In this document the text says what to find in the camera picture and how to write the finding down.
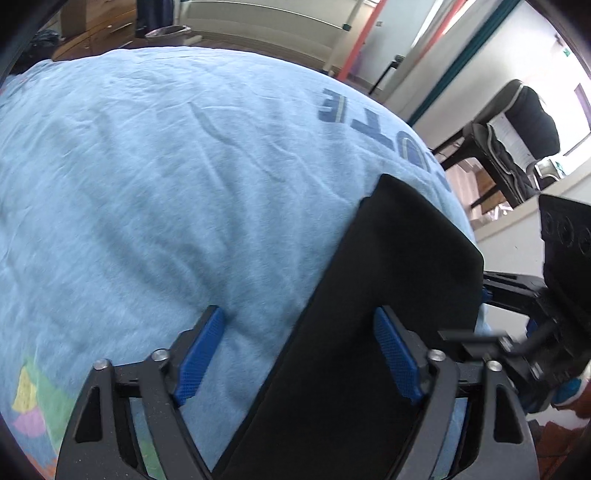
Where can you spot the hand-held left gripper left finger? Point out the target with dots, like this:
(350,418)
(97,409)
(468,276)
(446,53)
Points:
(203,350)

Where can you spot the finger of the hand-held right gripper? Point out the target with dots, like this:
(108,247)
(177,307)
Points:
(512,290)
(480,345)

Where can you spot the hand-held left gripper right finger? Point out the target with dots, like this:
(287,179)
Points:
(397,355)

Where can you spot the black pants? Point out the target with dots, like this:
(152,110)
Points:
(346,277)

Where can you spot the black chair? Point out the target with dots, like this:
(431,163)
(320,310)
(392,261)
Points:
(535,120)
(457,161)

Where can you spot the printed blue blanket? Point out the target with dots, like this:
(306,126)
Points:
(138,184)

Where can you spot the trash bin with plastic liner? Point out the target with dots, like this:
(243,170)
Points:
(168,32)

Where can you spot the wooden dresser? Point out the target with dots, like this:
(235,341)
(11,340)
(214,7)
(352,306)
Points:
(92,27)

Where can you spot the orange metal frame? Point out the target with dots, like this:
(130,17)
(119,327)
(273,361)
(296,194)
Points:
(362,41)

